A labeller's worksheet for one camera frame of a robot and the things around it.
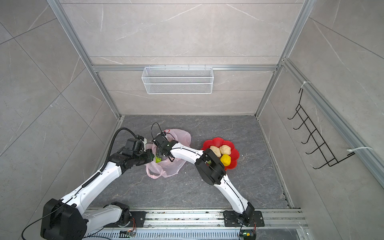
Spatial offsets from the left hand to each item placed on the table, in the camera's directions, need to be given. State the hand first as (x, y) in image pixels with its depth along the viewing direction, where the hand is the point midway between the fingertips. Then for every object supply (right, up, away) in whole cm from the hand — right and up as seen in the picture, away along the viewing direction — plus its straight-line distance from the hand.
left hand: (154, 152), depth 83 cm
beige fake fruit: (+42, 0, +9) cm, 43 cm away
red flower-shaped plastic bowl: (+39, +4, +17) cm, 43 cm away
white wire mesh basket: (+12, +46, +17) cm, 51 cm away
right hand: (+3, 0, +14) cm, 15 cm away
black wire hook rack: (+78, +1, -24) cm, 82 cm away
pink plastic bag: (+6, -11, +7) cm, 14 cm away
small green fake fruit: (0, -6, +6) cm, 8 cm away
